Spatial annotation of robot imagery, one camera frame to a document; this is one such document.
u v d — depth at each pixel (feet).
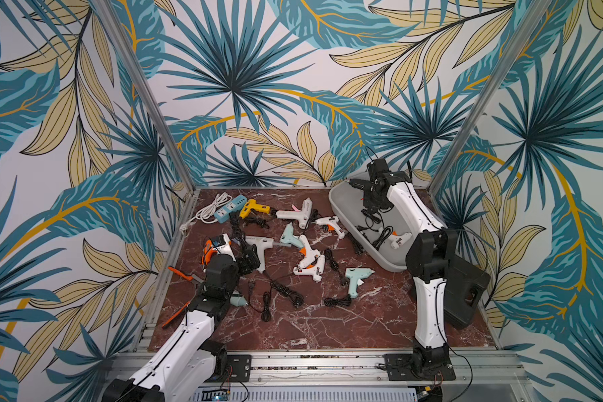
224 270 1.98
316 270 3.01
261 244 3.19
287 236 3.30
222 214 3.50
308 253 3.11
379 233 3.33
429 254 1.91
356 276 2.96
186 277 2.95
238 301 2.72
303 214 3.43
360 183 3.27
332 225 3.40
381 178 2.38
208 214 3.49
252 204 3.68
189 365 1.86
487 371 2.46
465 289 2.75
